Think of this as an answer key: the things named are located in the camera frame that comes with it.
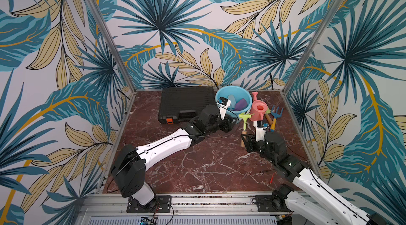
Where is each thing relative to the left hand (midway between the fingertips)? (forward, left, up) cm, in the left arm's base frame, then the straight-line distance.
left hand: (233, 119), depth 75 cm
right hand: (-5, -5, -6) cm, 9 cm away
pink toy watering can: (+17, -19, -13) cm, 28 cm away
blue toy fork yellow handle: (+21, -34, -24) cm, 46 cm away
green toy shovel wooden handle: (+16, -28, -22) cm, 39 cm away
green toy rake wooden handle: (+2, -6, 0) cm, 6 cm away
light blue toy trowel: (+27, -4, -15) cm, 31 cm away
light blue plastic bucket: (+24, -7, -7) cm, 26 cm away
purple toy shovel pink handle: (+21, -10, -15) cm, 28 cm away
